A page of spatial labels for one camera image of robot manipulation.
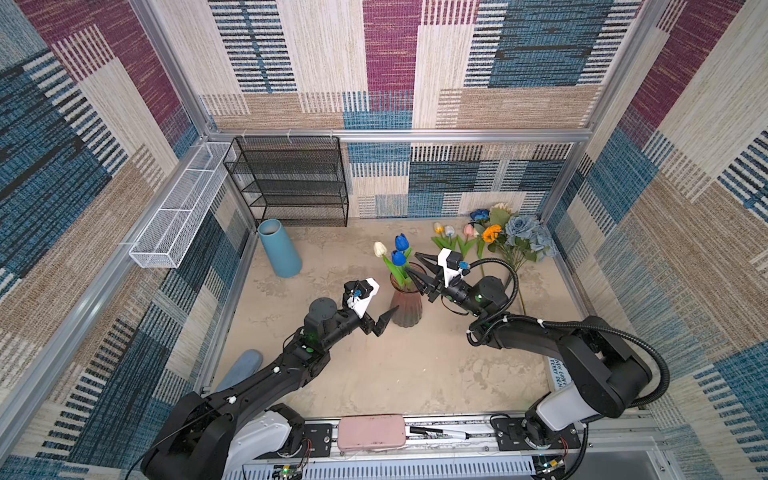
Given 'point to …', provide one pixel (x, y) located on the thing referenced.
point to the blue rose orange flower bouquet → (516, 237)
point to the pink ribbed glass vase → (409, 303)
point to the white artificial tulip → (380, 250)
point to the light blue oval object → (244, 366)
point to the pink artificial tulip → (469, 230)
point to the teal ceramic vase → (283, 256)
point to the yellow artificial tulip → (439, 228)
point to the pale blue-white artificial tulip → (449, 231)
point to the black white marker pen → (440, 432)
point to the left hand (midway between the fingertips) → (384, 289)
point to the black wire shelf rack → (297, 180)
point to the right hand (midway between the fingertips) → (410, 263)
